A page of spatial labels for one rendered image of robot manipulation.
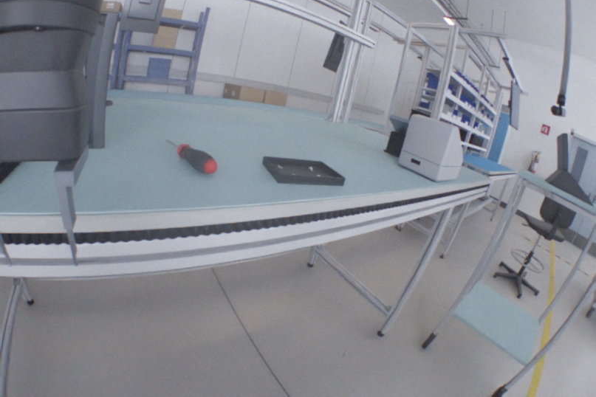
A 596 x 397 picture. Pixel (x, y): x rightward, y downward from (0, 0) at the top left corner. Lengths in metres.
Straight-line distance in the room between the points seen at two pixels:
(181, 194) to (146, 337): 1.13
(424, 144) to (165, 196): 0.58
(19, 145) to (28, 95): 0.03
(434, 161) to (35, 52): 0.68
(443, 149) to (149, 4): 2.19
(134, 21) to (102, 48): 1.91
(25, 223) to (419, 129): 0.73
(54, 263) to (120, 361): 1.04
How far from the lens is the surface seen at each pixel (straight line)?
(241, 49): 4.85
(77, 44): 0.15
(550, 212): 2.68
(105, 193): 0.29
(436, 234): 1.20
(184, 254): 0.30
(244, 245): 0.33
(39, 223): 0.28
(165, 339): 1.35
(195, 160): 0.34
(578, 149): 6.47
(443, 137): 0.65
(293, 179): 0.36
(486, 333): 1.52
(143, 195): 0.29
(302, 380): 1.29
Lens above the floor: 1.13
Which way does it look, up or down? 18 degrees down
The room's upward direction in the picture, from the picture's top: 13 degrees clockwise
